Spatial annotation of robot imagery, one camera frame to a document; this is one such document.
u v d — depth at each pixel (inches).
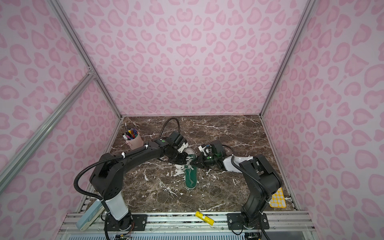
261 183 17.3
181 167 36.4
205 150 32.4
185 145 33.0
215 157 30.6
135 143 37.5
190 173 33.8
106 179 18.2
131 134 37.4
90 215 28.6
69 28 29.5
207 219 28.7
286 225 28.9
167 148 25.3
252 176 17.8
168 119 29.3
